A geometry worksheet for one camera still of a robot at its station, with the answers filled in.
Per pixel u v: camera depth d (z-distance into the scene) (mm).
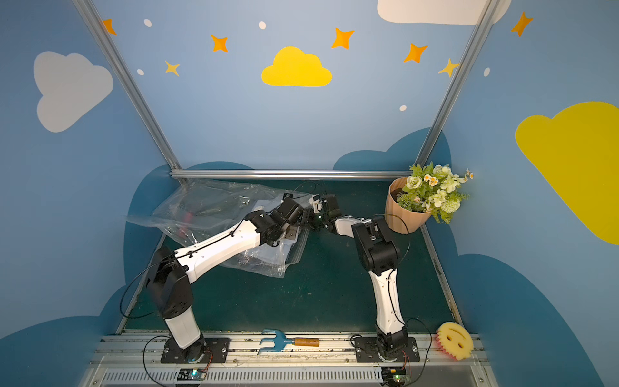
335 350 765
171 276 437
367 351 746
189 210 1054
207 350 733
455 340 748
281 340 753
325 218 864
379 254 593
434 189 836
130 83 840
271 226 592
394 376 708
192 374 710
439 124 967
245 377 704
